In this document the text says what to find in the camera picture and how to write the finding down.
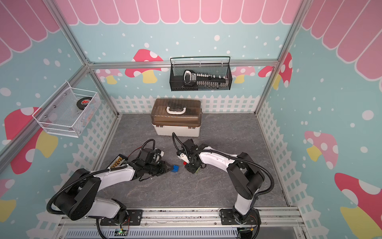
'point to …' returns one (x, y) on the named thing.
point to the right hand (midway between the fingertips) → (191, 166)
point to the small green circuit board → (120, 232)
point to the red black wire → (132, 152)
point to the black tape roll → (82, 103)
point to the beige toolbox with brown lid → (181, 116)
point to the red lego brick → (185, 163)
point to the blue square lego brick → (175, 169)
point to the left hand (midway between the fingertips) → (170, 171)
